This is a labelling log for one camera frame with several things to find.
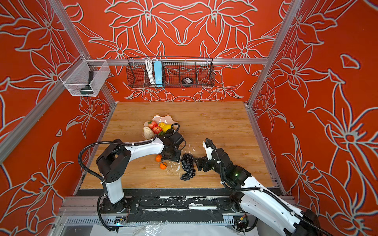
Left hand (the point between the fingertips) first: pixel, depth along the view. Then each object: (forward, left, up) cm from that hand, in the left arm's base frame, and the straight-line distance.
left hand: (177, 158), depth 90 cm
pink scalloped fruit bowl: (+27, +11, +5) cm, 29 cm away
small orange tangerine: (-2, +12, +2) cm, 12 cm away
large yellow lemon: (+20, +10, +5) cm, 23 cm away
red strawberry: (+20, +19, +8) cm, 29 cm away
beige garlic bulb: (+11, +19, +10) cm, 24 cm away
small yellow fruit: (+21, +13, +6) cm, 26 cm away
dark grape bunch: (-3, -6, +3) cm, 8 cm away
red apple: (+16, +15, +7) cm, 23 cm away
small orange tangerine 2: (-7, +8, +2) cm, 10 cm away
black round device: (+42, -3, +29) cm, 51 cm away
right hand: (-3, -13, +13) cm, 19 cm away
